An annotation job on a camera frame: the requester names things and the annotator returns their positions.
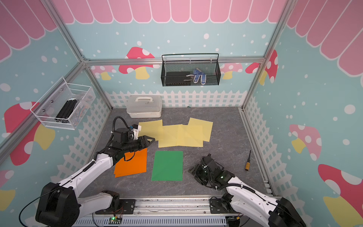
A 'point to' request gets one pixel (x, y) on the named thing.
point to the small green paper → (168, 165)
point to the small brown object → (247, 166)
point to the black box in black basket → (177, 79)
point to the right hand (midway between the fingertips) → (189, 172)
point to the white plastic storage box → (144, 106)
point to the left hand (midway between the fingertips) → (152, 143)
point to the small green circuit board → (115, 220)
